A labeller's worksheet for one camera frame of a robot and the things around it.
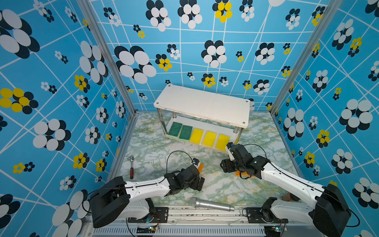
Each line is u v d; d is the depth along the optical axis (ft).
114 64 3.00
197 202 2.43
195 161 2.46
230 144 2.47
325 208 1.26
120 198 1.37
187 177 2.08
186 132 3.25
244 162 2.04
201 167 2.94
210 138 3.14
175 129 3.25
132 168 2.92
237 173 2.32
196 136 3.22
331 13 2.28
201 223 2.37
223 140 3.13
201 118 2.38
